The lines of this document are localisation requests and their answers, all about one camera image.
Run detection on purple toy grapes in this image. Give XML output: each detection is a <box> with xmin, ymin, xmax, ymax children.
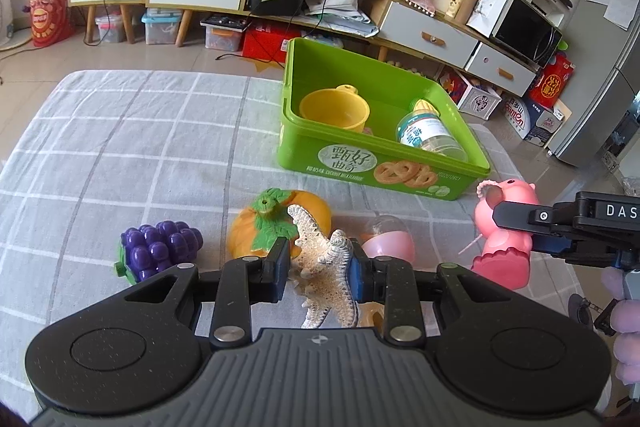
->
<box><xmin>114</xmin><ymin>221</ymin><xmax>204</xmax><ymax>284</ymax></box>

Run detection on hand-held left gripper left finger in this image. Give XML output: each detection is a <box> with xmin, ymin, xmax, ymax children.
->
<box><xmin>125</xmin><ymin>237</ymin><xmax>292</xmax><ymax>350</ymax></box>

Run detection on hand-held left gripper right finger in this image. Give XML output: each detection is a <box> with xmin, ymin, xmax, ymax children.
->
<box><xmin>349</xmin><ymin>238</ymin><xmax>506</xmax><ymax>350</ymax></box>

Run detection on red gift box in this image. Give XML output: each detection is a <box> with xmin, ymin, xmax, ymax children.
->
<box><xmin>527</xmin><ymin>53</ymin><xmax>576</xmax><ymax>108</ymax></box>

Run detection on green plastic box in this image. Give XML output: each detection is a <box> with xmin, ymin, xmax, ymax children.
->
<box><xmin>277</xmin><ymin>38</ymin><xmax>492</xmax><ymax>202</ymax></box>

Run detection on person's right hand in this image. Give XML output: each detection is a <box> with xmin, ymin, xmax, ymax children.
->
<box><xmin>600</xmin><ymin>267</ymin><xmax>640</xmax><ymax>383</ymax></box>

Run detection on beige starfish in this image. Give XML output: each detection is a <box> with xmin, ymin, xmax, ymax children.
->
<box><xmin>287</xmin><ymin>204</ymin><xmax>361</xmax><ymax>330</ymax></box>

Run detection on pink pig toy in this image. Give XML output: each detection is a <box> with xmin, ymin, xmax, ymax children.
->
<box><xmin>471</xmin><ymin>179</ymin><xmax>541</xmax><ymax>292</ymax></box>

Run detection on grey refrigerator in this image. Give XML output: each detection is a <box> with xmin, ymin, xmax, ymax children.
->
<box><xmin>545</xmin><ymin>0</ymin><xmax>640</xmax><ymax>170</ymax></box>

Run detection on clear storage box black lid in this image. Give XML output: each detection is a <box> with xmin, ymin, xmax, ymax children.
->
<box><xmin>200</xmin><ymin>14</ymin><xmax>250</xmax><ymax>52</ymax></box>

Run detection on red printed paper bag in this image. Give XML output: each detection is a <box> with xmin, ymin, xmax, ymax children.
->
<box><xmin>27</xmin><ymin>0</ymin><xmax>68</xmax><ymax>48</ymax></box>

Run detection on pink clear capsule ball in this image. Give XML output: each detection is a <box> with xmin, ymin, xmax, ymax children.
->
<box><xmin>361</xmin><ymin>215</ymin><xmax>417</xmax><ymax>263</ymax></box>

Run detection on grey checked tablecloth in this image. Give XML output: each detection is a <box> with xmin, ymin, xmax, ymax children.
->
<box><xmin>0</xmin><ymin>69</ymin><xmax>616</xmax><ymax>427</ymax></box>

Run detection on clear storage box blue lid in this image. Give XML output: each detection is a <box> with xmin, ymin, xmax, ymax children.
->
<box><xmin>141</xmin><ymin>8</ymin><xmax>182</xmax><ymax>45</ymax></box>

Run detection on black microwave oven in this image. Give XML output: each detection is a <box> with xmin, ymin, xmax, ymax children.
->
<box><xmin>492</xmin><ymin>0</ymin><xmax>563</xmax><ymax>68</ymax></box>

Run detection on yellow toy cup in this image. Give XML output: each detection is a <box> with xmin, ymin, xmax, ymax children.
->
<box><xmin>299</xmin><ymin>84</ymin><xmax>371</xmax><ymax>134</ymax></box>

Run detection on toy corn cob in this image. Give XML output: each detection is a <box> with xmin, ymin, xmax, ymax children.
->
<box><xmin>411</xmin><ymin>99</ymin><xmax>441</xmax><ymax>118</ymax></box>

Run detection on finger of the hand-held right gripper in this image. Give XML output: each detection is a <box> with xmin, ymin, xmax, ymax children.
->
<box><xmin>531</xmin><ymin>232</ymin><xmax>581</xmax><ymax>260</ymax></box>
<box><xmin>492</xmin><ymin>201</ymin><xmax>556</xmax><ymax>234</ymax></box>

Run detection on white printed carton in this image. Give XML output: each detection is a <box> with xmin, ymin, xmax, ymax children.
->
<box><xmin>501</xmin><ymin>94</ymin><xmax>563</xmax><ymax>146</ymax></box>

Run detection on clear cotton swab jar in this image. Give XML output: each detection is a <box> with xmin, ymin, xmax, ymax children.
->
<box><xmin>396</xmin><ymin>109</ymin><xmax>468</xmax><ymax>162</ymax></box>

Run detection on white plastic bag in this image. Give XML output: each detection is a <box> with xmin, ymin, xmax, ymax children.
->
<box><xmin>0</xmin><ymin>0</ymin><xmax>15</xmax><ymax>46</ymax></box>

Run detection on flat red box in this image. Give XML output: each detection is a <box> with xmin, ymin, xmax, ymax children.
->
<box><xmin>242</xmin><ymin>21</ymin><xmax>306</xmax><ymax>62</ymax></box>

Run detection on orange toy pumpkin half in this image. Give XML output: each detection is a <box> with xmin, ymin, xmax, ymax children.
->
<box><xmin>227</xmin><ymin>188</ymin><xmax>333</xmax><ymax>260</ymax></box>

